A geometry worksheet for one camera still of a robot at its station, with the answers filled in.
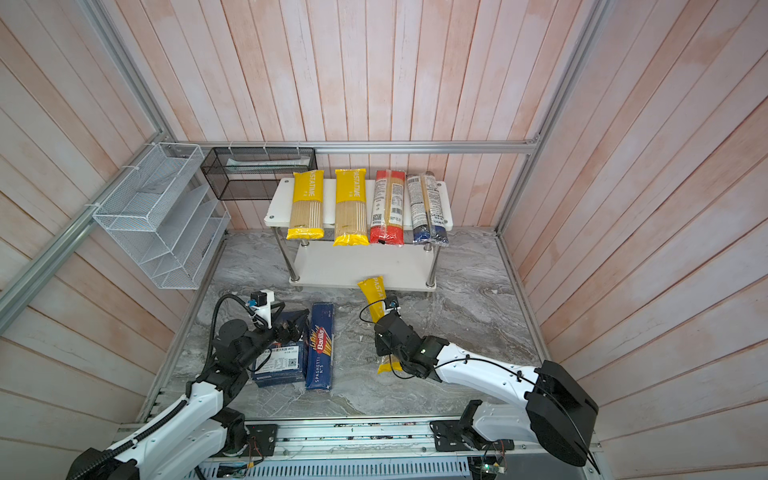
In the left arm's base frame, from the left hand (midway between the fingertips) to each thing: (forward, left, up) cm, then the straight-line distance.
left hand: (297, 312), depth 81 cm
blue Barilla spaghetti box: (-6, -5, -11) cm, 13 cm away
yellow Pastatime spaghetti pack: (+8, -22, -2) cm, 23 cm away
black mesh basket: (+50, +23, +10) cm, 56 cm away
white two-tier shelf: (+24, -1, -8) cm, 25 cm away
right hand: (-2, -23, -6) cm, 24 cm away
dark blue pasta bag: (-12, +4, -7) cm, 14 cm away
